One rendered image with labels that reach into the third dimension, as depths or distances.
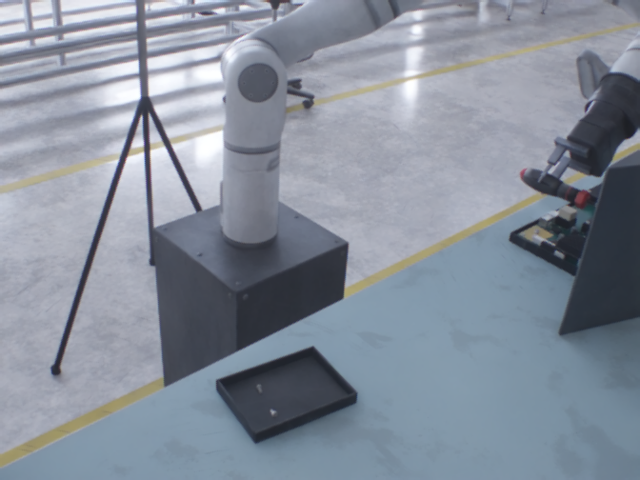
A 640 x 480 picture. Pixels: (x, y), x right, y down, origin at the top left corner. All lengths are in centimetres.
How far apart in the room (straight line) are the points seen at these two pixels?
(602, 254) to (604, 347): 11
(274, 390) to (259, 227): 52
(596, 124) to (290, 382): 50
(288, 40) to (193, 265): 38
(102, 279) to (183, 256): 149
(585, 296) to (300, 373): 32
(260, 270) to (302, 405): 48
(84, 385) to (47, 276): 62
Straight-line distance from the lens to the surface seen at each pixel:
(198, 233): 124
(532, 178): 95
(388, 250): 286
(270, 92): 108
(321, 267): 121
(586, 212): 110
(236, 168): 113
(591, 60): 102
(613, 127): 96
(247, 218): 117
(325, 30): 112
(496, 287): 90
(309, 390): 71
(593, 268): 81
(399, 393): 72
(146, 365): 228
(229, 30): 540
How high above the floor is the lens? 148
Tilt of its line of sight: 32 degrees down
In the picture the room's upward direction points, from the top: 4 degrees clockwise
